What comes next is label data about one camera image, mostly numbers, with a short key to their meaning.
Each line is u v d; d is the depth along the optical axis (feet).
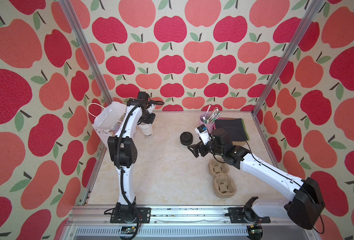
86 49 2.77
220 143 1.96
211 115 3.09
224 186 2.62
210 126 3.15
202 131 2.21
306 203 1.31
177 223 2.40
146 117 2.65
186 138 3.31
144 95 2.61
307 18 2.38
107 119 2.96
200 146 2.23
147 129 3.14
